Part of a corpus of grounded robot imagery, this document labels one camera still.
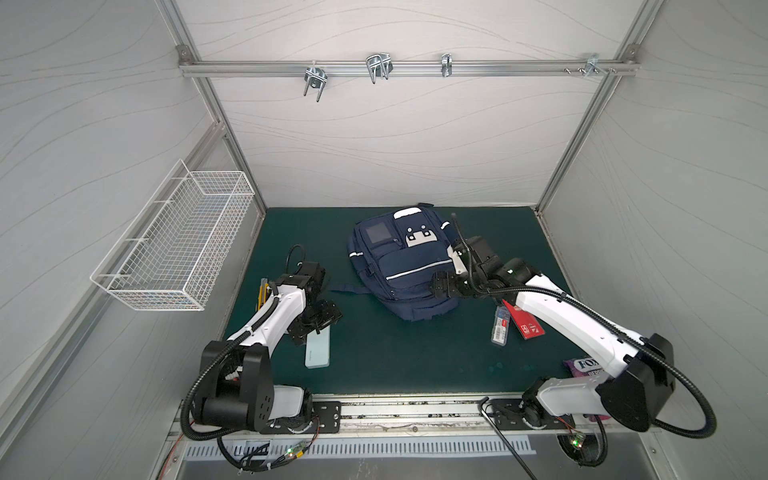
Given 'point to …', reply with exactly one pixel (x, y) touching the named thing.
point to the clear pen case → (500, 325)
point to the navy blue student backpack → (395, 256)
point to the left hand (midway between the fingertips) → (328, 323)
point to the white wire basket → (173, 252)
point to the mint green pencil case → (317, 349)
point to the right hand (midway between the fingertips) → (446, 278)
